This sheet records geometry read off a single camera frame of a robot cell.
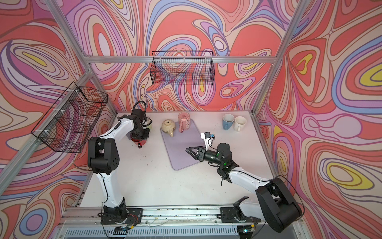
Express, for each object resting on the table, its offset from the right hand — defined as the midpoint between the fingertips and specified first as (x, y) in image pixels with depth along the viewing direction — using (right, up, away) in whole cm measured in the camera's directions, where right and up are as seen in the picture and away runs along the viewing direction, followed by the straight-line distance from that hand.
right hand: (188, 153), depth 76 cm
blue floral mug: (+27, +18, +28) cm, 43 cm away
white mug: (+35, +16, +26) cm, 46 cm away
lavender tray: (-9, +1, +24) cm, 26 cm away
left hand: (-28, +7, +22) cm, 36 cm away
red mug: (-31, +4, +17) cm, 36 cm away
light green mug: (-24, +13, +13) cm, 30 cm away
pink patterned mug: (-3, +17, +26) cm, 31 cm away
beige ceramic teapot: (-15, +14, +26) cm, 33 cm away
